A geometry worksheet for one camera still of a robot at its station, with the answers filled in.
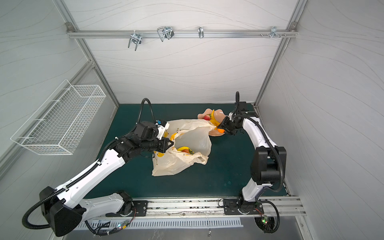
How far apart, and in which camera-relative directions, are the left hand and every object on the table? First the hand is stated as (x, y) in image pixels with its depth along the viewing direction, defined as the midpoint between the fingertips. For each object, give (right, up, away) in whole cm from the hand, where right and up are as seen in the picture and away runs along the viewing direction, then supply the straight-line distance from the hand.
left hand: (175, 141), depth 74 cm
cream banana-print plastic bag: (+8, -5, +20) cm, 22 cm away
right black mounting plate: (+31, -33, -1) cm, 45 cm away
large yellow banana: (+2, -7, +19) cm, 20 cm away
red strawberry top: (+19, +12, +32) cm, 39 cm away
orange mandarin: (+25, +4, +11) cm, 27 cm away
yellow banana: (+23, +9, +31) cm, 40 cm away
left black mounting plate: (-19, -30, -7) cm, 36 cm away
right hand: (+27, +8, +14) cm, 31 cm away
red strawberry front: (+5, -9, +17) cm, 20 cm away
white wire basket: (-54, +9, -5) cm, 55 cm away
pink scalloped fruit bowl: (+28, +14, +38) cm, 49 cm away
